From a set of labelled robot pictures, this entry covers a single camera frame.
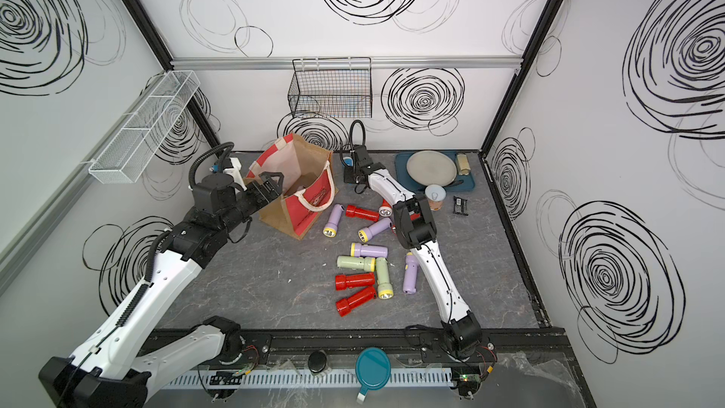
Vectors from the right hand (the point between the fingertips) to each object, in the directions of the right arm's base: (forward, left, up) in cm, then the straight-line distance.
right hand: (349, 173), depth 111 cm
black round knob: (-64, +2, +8) cm, 65 cm away
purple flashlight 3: (-40, -22, +1) cm, 46 cm away
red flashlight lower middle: (-43, -6, +1) cm, 43 cm away
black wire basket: (+37, +10, +15) cm, 41 cm away
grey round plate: (+4, -33, -1) cm, 34 cm away
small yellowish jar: (+4, -46, +1) cm, 46 cm away
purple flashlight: (-26, +4, +2) cm, 27 cm away
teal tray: (-2, -45, -3) cm, 45 cm away
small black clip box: (-14, -42, -1) cm, 44 cm away
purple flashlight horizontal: (-33, -6, +1) cm, 34 cm away
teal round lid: (-65, -11, +6) cm, 66 cm away
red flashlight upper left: (-19, -3, +3) cm, 20 cm away
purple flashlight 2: (-27, -7, +2) cm, 29 cm away
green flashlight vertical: (-45, -14, +2) cm, 47 cm away
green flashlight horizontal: (-38, -8, +2) cm, 39 cm away
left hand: (-27, +16, +29) cm, 43 cm away
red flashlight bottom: (-49, -4, +2) cm, 50 cm away
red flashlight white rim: (-17, -14, +1) cm, 22 cm away
